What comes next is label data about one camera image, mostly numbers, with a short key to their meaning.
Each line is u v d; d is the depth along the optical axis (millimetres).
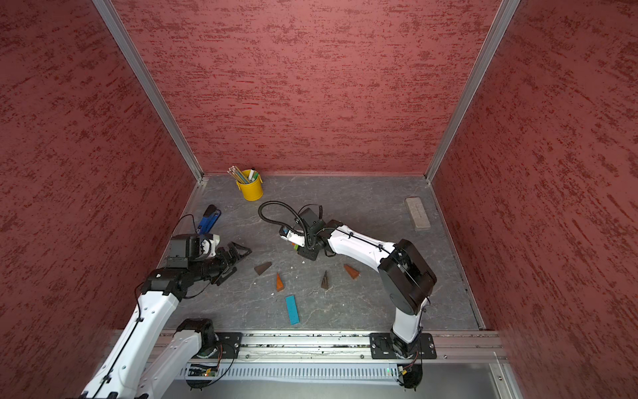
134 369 420
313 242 618
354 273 887
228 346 714
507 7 701
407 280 464
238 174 1002
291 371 774
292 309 810
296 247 793
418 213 1045
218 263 672
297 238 778
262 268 901
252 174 1067
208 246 648
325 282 852
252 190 1076
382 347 738
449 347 757
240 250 731
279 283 852
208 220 1031
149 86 875
